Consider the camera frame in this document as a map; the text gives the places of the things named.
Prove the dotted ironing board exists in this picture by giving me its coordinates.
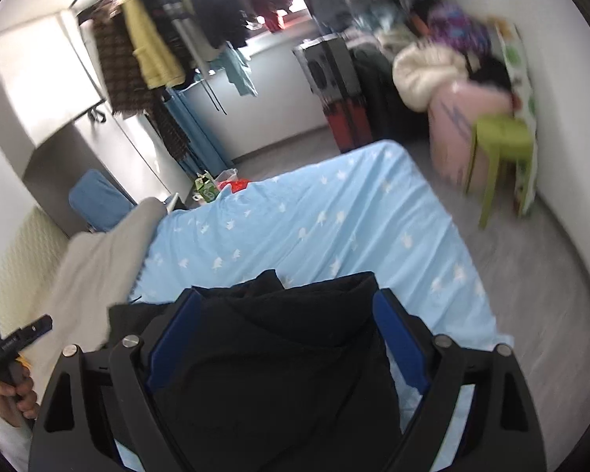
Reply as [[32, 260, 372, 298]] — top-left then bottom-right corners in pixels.
[[494, 22, 540, 218]]

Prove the white duvet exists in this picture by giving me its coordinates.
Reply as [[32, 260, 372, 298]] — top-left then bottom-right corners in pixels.
[[392, 42, 471, 115]]

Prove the grey blanket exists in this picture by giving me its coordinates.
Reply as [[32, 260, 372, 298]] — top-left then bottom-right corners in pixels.
[[22, 197, 166, 394]]

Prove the teal curtain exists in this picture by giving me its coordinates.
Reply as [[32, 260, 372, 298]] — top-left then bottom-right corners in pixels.
[[164, 86, 233, 174]]

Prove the black armchair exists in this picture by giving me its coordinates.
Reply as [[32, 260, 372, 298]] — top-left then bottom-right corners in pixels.
[[349, 44, 434, 144]]

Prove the grey suitcase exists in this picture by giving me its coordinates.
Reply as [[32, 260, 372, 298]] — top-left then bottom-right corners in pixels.
[[292, 34, 363, 109]]

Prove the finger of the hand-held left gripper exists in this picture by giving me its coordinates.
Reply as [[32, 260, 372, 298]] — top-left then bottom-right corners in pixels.
[[17, 317, 54, 341]]

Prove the green carton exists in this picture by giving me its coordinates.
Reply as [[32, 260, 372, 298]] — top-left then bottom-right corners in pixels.
[[193, 171, 222, 205]]

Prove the green plastic stool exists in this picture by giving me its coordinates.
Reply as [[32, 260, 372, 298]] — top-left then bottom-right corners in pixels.
[[465, 115, 537, 230]]

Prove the brown plaid hanging coat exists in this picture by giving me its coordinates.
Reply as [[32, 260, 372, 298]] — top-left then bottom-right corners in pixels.
[[90, 10, 194, 164]]

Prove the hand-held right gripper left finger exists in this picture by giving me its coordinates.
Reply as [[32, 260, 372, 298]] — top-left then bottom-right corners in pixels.
[[29, 288, 210, 472]]

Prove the blue cushion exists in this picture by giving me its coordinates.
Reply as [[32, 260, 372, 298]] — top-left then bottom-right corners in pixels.
[[69, 168, 135, 233]]

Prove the pile of mixed clothes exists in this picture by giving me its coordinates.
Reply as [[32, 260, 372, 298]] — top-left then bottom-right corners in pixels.
[[339, 0, 444, 46]]

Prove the person's left hand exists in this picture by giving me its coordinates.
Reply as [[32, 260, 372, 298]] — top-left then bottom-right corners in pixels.
[[0, 371, 41, 426]]

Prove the red suitcase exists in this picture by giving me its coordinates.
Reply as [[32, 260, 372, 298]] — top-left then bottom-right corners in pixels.
[[324, 98, 375, 154]]

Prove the person's left forearm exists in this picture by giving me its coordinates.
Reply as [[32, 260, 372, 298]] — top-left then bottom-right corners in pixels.
[[0, 413, 33, 472]]

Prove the beige quilted headboard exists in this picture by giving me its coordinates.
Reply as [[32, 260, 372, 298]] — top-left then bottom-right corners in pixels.
[[0, 204, 72, 306]]

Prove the black hanging coat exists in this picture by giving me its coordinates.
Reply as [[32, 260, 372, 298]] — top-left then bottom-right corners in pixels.
[[176, 0, 249, 49]]

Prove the striped pale hanging garment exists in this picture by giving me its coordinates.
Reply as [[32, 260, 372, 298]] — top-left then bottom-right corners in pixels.
[[155, 0, 198, 70]]

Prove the purple patterned bag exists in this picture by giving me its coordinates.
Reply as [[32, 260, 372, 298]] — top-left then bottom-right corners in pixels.
[[425, 2, 495, 58]]

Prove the black garment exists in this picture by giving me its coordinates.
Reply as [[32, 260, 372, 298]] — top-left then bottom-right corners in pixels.
[[467, 56, 515, 100]]

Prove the black puffer jacket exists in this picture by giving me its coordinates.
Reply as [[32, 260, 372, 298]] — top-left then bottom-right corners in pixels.
[[107, 269, 405, 472]]

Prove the light blue bed sheet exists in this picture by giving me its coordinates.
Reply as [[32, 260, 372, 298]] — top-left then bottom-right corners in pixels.
[[113, 140, 515, 472]]

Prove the pink storage bag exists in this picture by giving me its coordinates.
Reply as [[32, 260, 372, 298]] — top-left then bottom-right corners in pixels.
[[429, 83, 515, 190]]

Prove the yellow fleece jacket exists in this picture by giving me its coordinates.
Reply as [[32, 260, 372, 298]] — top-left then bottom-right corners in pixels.
[[123, 0, 188, 90]]

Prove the grey wardrobe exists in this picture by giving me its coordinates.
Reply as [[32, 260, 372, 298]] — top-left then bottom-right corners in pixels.
[[0, 10, 179, 237]]

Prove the maroon hanging garment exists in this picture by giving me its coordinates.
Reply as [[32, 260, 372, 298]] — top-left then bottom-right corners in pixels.
[[245, 0, 297, 35]]

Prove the light blue hanging garment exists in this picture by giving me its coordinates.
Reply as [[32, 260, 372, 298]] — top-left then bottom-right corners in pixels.
[[211, 42, 259, 100]]

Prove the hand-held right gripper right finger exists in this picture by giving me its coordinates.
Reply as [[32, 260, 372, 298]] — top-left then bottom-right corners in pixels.
[[371, 285, 546, 472]]

